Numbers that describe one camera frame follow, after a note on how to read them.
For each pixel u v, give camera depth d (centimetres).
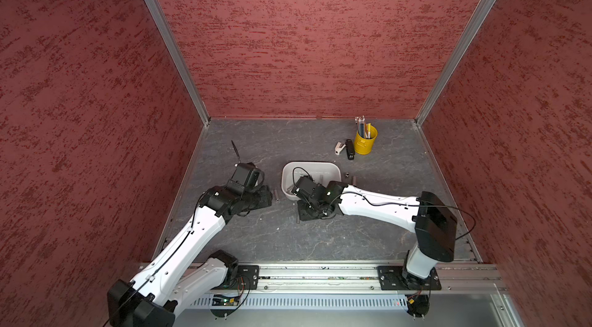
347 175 98
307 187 62
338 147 107
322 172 98
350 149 107
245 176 58
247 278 74
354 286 74
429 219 50
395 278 74
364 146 101
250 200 62
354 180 97
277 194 92
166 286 39
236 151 112
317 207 60
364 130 102
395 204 48
